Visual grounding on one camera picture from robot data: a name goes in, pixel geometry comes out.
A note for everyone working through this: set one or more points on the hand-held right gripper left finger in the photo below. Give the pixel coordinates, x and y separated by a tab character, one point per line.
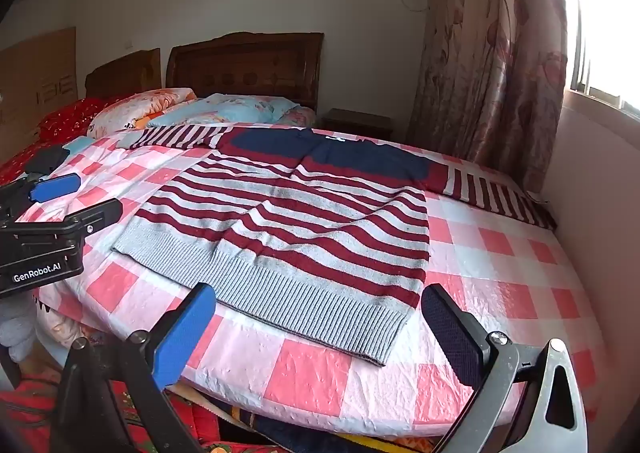
182	338

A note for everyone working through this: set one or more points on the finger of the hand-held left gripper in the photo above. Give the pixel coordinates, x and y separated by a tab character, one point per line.
100	213
55	186

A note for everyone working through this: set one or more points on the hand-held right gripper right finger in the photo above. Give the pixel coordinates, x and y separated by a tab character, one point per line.
452	338

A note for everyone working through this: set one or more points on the striped knit sweater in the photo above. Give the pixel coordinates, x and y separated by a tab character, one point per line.
300	233

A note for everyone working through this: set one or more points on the red dotted quilt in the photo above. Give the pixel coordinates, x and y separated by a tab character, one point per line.
65	120

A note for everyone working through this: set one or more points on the pink checkered bed sheet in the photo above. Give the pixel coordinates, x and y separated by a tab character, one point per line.
500	283

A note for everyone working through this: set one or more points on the brown cardboard sheet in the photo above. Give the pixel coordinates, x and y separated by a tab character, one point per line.
35	83

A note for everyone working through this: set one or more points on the orange pink cartoon pillow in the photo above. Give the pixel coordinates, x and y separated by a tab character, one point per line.
135	108

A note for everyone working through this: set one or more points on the small wooden headboard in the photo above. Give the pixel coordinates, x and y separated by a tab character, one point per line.
125	75

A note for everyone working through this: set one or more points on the dark blue cloth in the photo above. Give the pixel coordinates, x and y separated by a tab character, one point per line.
280	433

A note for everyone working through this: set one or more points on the red patterned cloth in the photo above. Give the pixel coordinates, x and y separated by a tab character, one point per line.
35	413

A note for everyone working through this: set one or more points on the light blue floral pillow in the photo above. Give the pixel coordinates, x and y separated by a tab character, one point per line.
225	110

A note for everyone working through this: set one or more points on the large wooden headboard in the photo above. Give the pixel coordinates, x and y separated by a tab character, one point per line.
245	68

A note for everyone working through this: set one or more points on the pale pink pillow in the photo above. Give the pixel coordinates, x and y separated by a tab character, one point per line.
300	115

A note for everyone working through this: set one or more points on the dark wooden nightstand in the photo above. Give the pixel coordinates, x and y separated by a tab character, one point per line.
357	122

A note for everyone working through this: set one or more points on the floral curtain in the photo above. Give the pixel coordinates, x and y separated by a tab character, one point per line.
490	58

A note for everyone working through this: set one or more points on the window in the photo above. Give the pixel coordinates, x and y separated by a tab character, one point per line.
610	33

